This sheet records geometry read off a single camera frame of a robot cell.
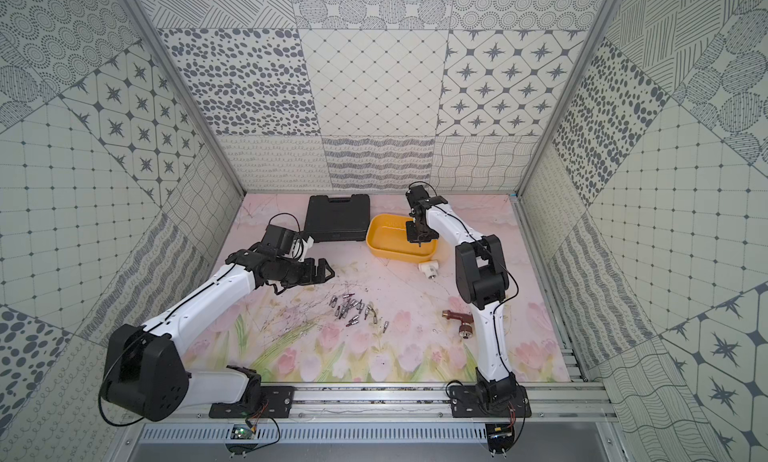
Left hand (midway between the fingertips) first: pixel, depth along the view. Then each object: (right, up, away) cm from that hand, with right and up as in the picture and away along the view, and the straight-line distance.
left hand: (321, 270), depth 84 cm
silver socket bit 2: (+6, -10, +9) cm, 15 cm away
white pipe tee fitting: (+33, -2, +12) cm, 35 cm away
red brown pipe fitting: (+42, -17, +1) cm, 45 cm away
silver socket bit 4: (+11, -12, +7) cm, 18 cm away
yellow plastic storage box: (+18, +8, +21) cm, 28 cm away
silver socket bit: (+2, -11, +9) cm, 15 cm away
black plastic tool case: (0, +15, +27) cm, 30 cm away
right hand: (+31, +7, +17) cm, 36 cm away
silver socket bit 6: (+9, -16, +4) cm, 19 cm away
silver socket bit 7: (+18, -17, +3) cm, 25 cm away
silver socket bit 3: (+6, -14, +6) cm, 16 cm away
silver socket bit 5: (+15, -16, +4) cm, 23 cm away
